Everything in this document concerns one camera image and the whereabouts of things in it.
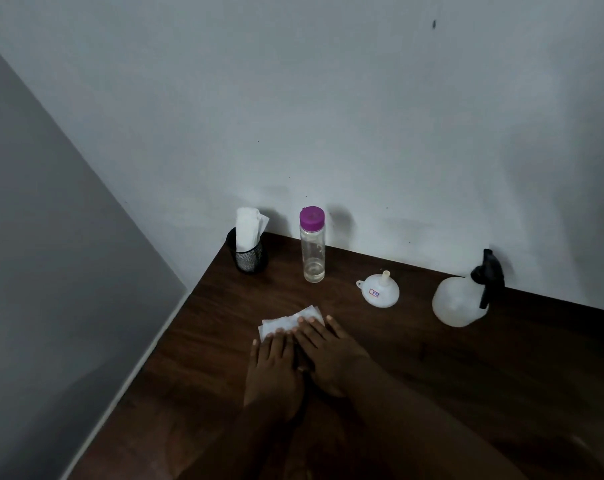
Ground black cup with tissues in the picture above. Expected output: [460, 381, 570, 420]
[235, 207, 271, 253]

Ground black spray head with tube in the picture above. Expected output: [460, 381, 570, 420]
[470, 248, 506, 311]

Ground white spray bottle body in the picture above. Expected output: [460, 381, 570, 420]
[431, 275, 491, 328]

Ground person's left hand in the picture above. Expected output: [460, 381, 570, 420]
[243, 328, 305, 423]

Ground clear plastic water bottle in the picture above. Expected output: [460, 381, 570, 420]
[300, 227, 327, 284]

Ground person's right forearm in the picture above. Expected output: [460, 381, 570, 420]
[341, 359, 528, 480]

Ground white plastic funnel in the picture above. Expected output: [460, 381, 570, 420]
[355, 270, 401, 309]

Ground white tissue sheet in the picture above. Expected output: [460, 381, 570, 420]
[258, 304, 326, 342]

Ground purple bottle cap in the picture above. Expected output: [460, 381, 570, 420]
[299, 206, 326, 232]

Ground black mesh cup holder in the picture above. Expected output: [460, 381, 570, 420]
[225, 227, 269, 275]

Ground dark wooden table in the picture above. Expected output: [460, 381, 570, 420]
[67, 231, 604, 480]

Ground person's right hand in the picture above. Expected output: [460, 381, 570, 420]
[293, 315, 373, 398]

